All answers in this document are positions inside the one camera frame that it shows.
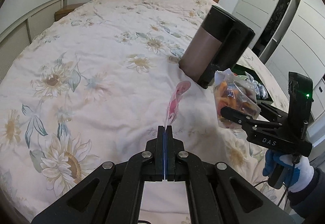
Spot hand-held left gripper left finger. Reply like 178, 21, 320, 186
30, 125, 165, 224

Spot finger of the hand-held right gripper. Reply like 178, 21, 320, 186
258, 102, 289, 123
220, 107, 283, 128

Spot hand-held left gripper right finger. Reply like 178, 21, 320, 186
165, 125, 296, 224

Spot clear bag of mixed snacks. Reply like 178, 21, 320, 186
213, 69, 261, 129

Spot blue and brown cookie packet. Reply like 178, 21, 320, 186
246, 73, 267, 100

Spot large pink character snack packet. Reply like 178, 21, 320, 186
164, 80, 191, 129

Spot green tray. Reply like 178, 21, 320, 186
232, 63, 273, 103

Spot person's right forearm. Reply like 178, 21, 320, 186
288, 167, 325, 219

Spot person's right hand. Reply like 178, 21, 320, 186
263, 149, 315, 193

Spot brown electric kettle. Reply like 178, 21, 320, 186
179, 5, 256, 89

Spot dark hanging clothes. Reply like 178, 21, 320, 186
254, 0, 296, 54

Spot wooden bedside table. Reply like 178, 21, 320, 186
54, 3, 85, 22

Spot white slatted cabinet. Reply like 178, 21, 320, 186
0, 0, 69, 82

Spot black cable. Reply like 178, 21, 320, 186
254, 154, 300, 207

